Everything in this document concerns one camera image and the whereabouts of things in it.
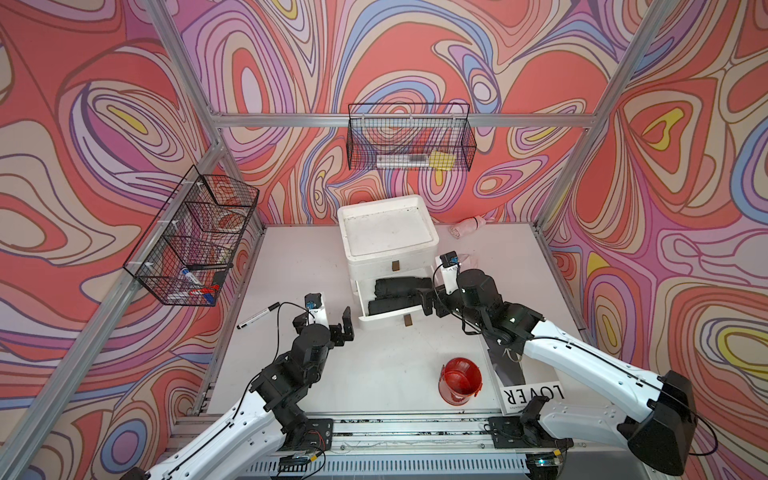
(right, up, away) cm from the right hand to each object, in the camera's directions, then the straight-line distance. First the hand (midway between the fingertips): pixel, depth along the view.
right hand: (432, 292), depth 76 cm
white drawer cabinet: (-12, +15, +8) cm, 20 cm away
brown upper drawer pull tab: (-9, +7, +7) cm, 14 cm away
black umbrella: (-8, 0, +9) cm, 12 cm away
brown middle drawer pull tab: (-6, -9, +6) cm, 12 cm away
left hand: (-25, -5, 0) cm, 25 cm away
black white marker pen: (-53, -9, +19) cm, 57 cm away
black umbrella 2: (-11, -4, +8) cm, 15 cm away
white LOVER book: (+22, -27, -1) cm, 35 cm away
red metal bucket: (+8, -25, +4) cm, 26 cm away
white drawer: (-19, -1, +16) cm, 25 cm away
